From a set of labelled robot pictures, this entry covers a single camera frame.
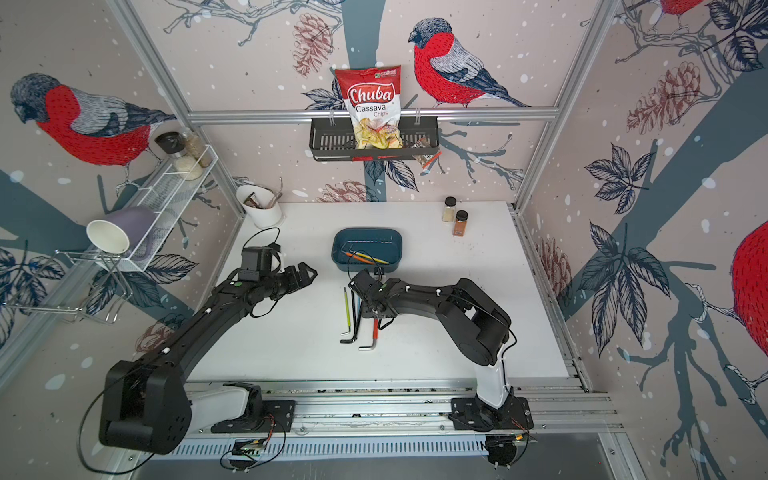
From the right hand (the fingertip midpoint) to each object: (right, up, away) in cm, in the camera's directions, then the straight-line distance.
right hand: (373, 308), depth 93 cm
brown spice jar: (+31, +27, +14) cm, 44 cm away
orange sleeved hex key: (-5, +15, +12) cm, 20 cm away
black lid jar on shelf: (-53, +44, -10) cm, 69 cm away
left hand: (-18, +13, -7) cm, 23 cm away
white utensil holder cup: (-45, +35, +21) cm, 60 cm away
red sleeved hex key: (+1, -7, -7) cm, 10 cm away
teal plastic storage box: (-6, +18, +15) cm, 24 cm away
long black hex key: (-5, -4, -5) cm, 8 cm away
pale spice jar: (+28, +32, +19) cm, 46 cm away
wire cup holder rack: (-62, +9, -23) cm, 67 cm away
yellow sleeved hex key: (-2, +15, +11) cm, 19 cm away
